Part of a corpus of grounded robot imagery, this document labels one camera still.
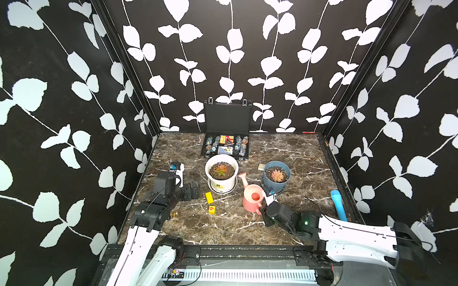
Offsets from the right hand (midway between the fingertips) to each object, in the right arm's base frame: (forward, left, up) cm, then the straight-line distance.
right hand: (259, 206), depth 78 cm
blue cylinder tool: (+9, -40, -7) cm, 42 cm away
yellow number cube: (+1, +23, -8) cm, 24 cm away
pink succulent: (+16, -10, 0) cm, 19 cm away
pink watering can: (+5, +3, +1) cm, 6 cm away
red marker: (+58, -40, -11) cm, 72 cm away
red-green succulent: (+18, +18, +1) cm, 26 cm away
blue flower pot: (+12, -6, -1) cm, 13 cm away
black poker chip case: (+53, +17, -2) cm, 56 cm away
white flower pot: (+13, +18, -2) cm, 22 cm away
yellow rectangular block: (+8, +25, -9) cm, 27 cm away
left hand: (+5, +29, +12) cm, 32 cm away
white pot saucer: (+14, +25, -9) cm, 31 cm away
